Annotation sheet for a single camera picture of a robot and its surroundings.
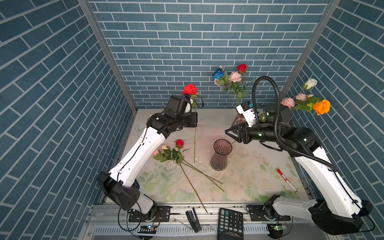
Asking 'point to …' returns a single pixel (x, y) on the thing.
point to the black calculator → (230, 224)
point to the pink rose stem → (302, 102)
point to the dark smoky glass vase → (222, 147)
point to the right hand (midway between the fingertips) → (226, 128)
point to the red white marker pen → (287, 180)
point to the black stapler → (194, 220)
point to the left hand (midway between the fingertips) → (198, 118)
